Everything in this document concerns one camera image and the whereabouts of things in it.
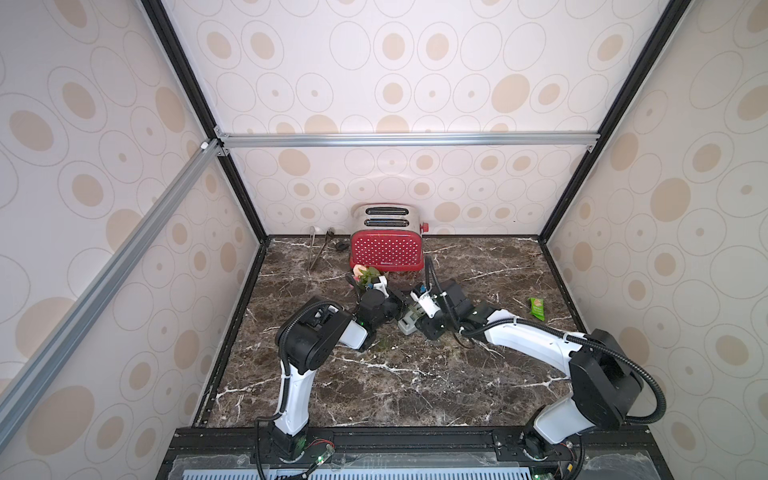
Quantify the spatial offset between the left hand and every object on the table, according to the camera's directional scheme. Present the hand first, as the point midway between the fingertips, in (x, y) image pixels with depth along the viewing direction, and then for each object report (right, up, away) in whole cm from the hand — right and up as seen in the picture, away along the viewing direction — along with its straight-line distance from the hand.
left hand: (428, 288), depth 89 cm
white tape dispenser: (-6, -11, +2) cm, 12 cm away
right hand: (+2, -8, -1) cm, 8 cm away
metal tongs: (-41, +10, +24) cm, 48 cm away
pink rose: (-23, +5, +12) cm, 26 cm away
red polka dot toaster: (-12, +16, +9) cm, 22 cm away
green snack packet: (+37, -7, +9) cm, 39 cm away
